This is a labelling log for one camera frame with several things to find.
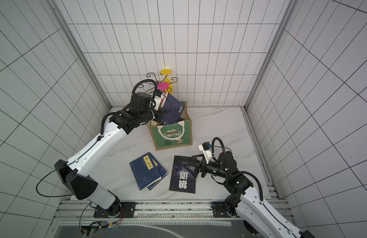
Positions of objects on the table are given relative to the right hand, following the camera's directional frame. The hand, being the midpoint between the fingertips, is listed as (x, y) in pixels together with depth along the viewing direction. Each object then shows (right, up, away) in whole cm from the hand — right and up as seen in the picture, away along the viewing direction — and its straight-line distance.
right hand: (188, 158), depth 71 cm
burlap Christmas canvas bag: (-9, +9, +19) cm, 23 cm away
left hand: (-13, +22, +4) cm, 26 cm away
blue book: (-15, -11, +13) cm, 23 cm away
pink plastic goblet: (-16, +40, +19) cm, 47 cm away
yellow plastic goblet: (-14, +51, +27) cm, 60 cm away
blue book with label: (-25, -11, +13) cm, 30 cm away
